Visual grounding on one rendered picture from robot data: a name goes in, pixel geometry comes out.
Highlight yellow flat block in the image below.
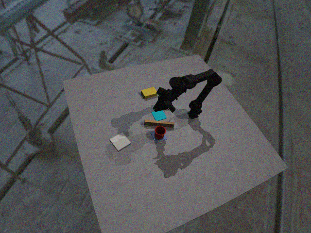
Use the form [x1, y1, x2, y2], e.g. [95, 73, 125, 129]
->
[141, 87, 157, 99]

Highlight pale grey flat square tile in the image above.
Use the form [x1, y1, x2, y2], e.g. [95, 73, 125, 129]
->
[110, 133, 131, 151]

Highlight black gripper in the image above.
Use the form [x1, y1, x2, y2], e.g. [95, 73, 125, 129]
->
[153, 89, 178, 113]

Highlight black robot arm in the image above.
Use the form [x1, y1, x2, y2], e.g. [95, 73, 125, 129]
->
[157, 69, 222, 119]

